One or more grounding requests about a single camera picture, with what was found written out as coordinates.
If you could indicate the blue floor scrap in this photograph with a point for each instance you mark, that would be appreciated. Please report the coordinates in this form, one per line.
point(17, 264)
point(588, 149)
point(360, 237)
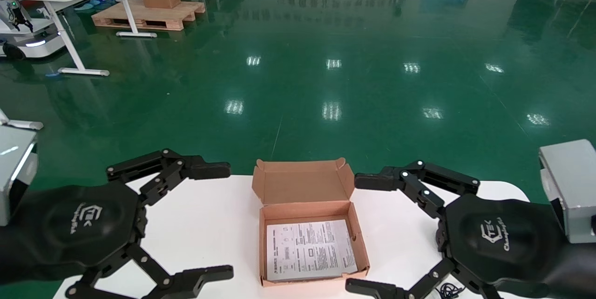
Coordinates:
point(52, 75)

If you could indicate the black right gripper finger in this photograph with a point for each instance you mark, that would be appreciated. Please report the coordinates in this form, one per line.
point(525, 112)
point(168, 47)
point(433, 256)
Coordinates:
point(377, 288)
point(409, 179)

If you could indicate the white table foot bar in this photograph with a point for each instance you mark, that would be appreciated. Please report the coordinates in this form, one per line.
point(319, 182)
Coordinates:
point(23, 124)

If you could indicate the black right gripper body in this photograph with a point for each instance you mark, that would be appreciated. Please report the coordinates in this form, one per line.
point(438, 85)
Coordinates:
point(503, 238)

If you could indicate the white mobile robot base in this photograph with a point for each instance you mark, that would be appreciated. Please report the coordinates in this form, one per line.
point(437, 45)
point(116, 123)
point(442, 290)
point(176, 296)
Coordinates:
point(28, 40)

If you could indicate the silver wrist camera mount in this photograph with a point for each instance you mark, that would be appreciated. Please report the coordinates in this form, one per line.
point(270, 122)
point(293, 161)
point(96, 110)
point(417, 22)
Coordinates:
point(572, 187)
point(14, 168)

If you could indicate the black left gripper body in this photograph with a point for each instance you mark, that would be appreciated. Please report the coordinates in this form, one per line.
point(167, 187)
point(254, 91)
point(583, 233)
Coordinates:
point(70, 229)

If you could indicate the white printed instruction sheet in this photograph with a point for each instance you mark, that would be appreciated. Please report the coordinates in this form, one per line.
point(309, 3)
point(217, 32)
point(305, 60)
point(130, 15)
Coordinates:
point(309, 250)

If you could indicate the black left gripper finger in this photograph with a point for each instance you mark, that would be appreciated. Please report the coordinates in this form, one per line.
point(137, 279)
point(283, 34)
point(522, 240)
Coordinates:
point(186, 282)
point(177, 166)

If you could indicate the wooden pallet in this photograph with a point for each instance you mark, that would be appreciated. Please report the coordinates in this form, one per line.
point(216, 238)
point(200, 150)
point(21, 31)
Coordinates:
point(153, 15)

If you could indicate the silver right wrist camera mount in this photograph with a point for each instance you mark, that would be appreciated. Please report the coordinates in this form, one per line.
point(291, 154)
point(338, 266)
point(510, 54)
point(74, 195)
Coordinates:
point(572, 187)

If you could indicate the brown cardboard storage box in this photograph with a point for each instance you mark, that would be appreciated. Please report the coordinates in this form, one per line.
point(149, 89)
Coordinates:
point(302, 187)

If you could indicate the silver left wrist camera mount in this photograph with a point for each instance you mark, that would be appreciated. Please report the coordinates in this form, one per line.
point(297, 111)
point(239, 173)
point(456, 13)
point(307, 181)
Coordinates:
point(14, 168)

